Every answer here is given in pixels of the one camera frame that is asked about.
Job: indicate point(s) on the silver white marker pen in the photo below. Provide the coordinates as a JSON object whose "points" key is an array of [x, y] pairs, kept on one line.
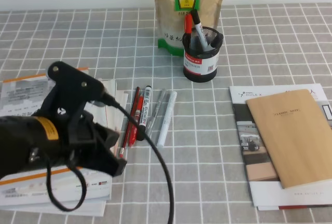
{"points": [[167, 119]]}

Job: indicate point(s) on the Agilex brochure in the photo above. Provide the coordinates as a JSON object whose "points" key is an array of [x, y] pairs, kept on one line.
{"points": [[264, 184]]}

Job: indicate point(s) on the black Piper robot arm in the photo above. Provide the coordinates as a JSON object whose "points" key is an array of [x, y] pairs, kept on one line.
{"points": [[31, 143]]}

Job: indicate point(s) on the white book under textbook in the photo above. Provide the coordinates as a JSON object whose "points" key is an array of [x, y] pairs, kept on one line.
{"points": [[30, 187]]}

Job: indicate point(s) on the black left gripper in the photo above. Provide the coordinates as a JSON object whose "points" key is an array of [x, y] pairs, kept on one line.
{"points": [[90, 140]]}

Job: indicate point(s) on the kraft paper tea bag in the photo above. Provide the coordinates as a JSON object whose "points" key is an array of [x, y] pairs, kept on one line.
{"points": [[170, 16]]}

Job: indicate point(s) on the loose paper stack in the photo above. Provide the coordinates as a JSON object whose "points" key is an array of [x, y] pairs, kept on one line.
{"points": [[114, 115]]}

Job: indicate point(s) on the red gel pen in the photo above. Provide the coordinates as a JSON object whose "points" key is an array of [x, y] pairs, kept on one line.
{"points": [[137, 114]]}

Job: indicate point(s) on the tan classic notebook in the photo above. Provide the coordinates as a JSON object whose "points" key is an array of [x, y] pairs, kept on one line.
{"points": [[296, 135]]}

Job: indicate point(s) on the black mesh pen holder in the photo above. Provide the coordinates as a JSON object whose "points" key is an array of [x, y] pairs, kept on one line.
{"points": [[201, 66]]}

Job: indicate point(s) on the black marker in holder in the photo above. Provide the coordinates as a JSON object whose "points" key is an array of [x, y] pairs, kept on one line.
{"points": [[199, 29]]}

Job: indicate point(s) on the red marker in holder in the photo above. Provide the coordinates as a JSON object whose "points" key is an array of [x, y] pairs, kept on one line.
{"points": [[188, 24]]}

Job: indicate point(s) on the black white marker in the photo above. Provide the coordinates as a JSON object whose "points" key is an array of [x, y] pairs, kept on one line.
{"points": [[145, 108]]}

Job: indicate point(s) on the red black pencil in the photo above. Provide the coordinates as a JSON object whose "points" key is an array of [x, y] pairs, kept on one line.
{"points": [[127, 132]]}

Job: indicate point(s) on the white ROS textbook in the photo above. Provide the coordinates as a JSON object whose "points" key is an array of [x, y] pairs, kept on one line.
{"points": [[44, 123]]}

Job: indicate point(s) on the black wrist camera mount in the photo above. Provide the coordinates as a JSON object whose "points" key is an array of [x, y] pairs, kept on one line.
{"points": [[72, 90]]}

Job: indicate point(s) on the grey transparent pen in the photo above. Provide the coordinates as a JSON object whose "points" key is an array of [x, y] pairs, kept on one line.
{"points": [[153, 118]]}

